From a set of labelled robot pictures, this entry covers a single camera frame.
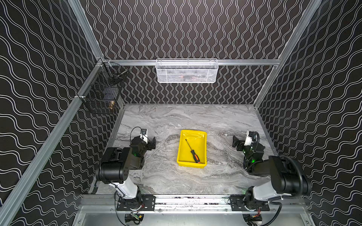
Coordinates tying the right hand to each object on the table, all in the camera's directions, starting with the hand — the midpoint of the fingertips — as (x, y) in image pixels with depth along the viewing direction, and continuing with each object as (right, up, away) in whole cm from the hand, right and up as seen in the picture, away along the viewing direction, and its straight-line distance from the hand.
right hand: (243, 137), depth 91 cm
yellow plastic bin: (-29, -3, +8) cm, 30 cm away
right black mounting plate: (-11, -33, -18) cm, 39 cm away
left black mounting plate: (-58, -32, -17) cm, 69 cm away
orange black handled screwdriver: (-31, -12, -3) cm, 34 cm away
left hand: (-60, 0, +4) cm, 60 cm away
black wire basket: (-95, +29, +6) cm, 99 cm away
